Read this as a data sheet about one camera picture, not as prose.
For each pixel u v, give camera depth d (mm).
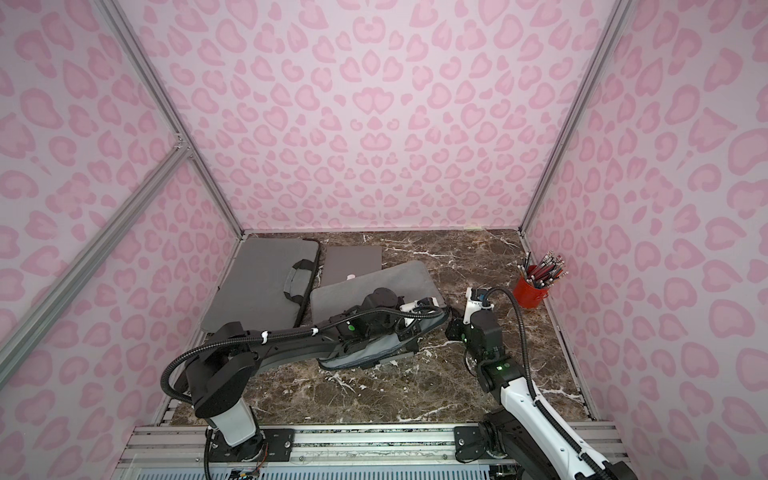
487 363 607
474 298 709
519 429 606
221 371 447
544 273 896
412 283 952
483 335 593
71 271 598
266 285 1031
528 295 930
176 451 722
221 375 446
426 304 664
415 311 649
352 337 607
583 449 425
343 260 1107
